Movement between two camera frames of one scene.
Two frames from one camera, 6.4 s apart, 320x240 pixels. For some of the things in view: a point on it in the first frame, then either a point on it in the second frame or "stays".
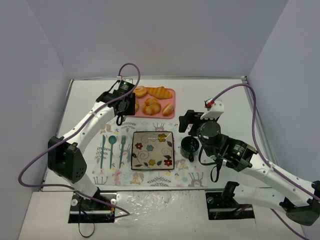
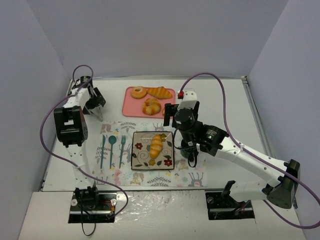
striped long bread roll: [136, 106] to [156, 146]
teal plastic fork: [123, 142] stays
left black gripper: [128, 105] to [96, 103]
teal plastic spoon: [112, 140] stays
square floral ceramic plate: [152, 150] stays
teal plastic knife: [103, 140] stays
